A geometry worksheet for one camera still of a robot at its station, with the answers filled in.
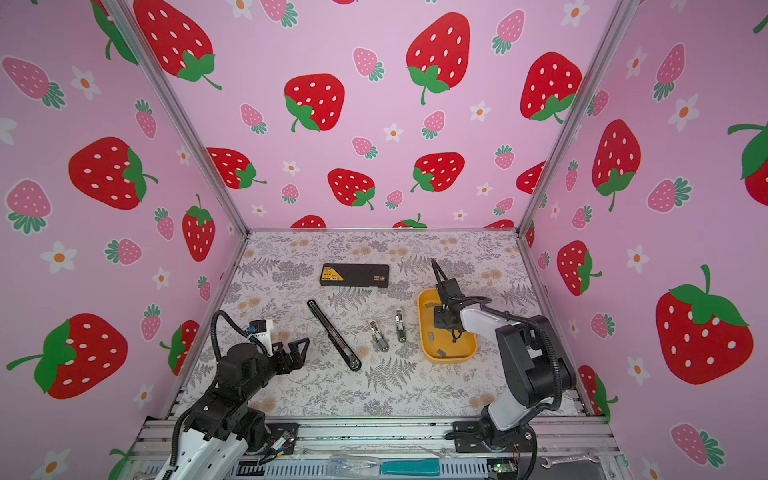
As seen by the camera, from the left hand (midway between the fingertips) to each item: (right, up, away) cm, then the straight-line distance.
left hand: (296, 341), depth 79 cm
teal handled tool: (+34, -28, -9) cm, 45 cm away
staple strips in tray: (+41, -6, +9) cm, 42 cm away
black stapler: (+14, -7, +7) cm, 17 cm away
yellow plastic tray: (+40, -4, +11) cm, 42 cm away
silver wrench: (+75, -26, -8) cm, 79 cm away
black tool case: (+12, +16, +25) cm, 32 cm away
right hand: (+43, +3, +17) cm, 46 cm away
